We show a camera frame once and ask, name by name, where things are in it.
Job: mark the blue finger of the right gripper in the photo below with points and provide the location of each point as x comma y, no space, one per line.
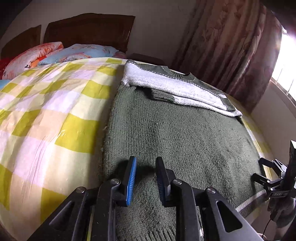
260,179
270,163

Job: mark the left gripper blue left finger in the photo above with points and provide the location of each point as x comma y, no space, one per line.
89,214

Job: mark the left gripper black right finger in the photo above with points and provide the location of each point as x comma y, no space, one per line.
201,214

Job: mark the green knit sweater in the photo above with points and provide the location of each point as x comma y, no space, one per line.
202,147

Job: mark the right gloved hand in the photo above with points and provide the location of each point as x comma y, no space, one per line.
282,210

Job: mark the window with bars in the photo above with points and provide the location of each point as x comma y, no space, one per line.
284,72

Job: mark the yellow checkered bed sheet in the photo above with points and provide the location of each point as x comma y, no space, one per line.
54,121

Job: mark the pink floral curtain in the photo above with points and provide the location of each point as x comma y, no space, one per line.
233,46

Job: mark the light blue cloth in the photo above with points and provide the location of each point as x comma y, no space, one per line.
3,83

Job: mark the blue floral folded quilt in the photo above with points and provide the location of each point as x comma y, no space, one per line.
82,51

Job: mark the dark wooden nightstand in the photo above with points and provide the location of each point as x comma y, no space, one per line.
146,59

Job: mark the pink floral folded quilt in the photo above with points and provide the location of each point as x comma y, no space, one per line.
27,59

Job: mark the red quilt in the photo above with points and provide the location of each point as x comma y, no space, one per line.
3,64

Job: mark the dark wooden headboard right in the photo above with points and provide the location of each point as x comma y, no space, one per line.
90,28

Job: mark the dark wooden headboard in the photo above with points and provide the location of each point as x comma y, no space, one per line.
22,42
90,28

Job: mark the dark wooden headboard left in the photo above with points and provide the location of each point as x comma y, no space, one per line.
22,42

